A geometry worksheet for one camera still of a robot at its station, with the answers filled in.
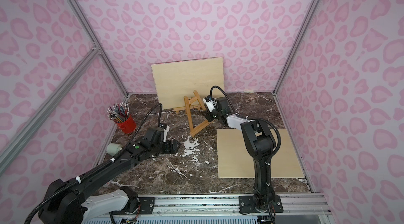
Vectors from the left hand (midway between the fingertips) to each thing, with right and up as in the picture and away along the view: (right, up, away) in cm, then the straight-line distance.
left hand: (175, 144), depth 83 cm
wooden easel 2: (-3, +18, +21) cm, 28 cm away
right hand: (+16, +17, +17) cm, 29 cm away
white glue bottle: (-33, -2, +1) cm, 33 cm away
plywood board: (+32, -9, +4) cm, 34 cm away
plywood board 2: (-4, +36, +17) cm, 40 cm away
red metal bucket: (-30, +8, +12) cm, 34 cm away
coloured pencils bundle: (-36, +16, +11) cm, 41 cm away
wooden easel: (+6, +23, +3) cm, 24 cm away
